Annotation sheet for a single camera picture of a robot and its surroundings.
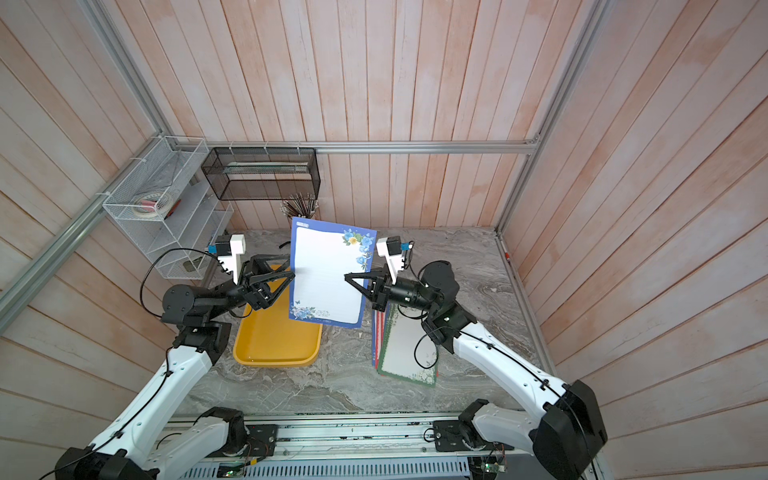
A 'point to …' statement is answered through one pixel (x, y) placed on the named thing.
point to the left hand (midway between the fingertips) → (295, 271)
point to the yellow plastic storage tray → (268, 337)
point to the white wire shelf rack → (181, 244)
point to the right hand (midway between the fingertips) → (347, 280)
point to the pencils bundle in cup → (299, 205)
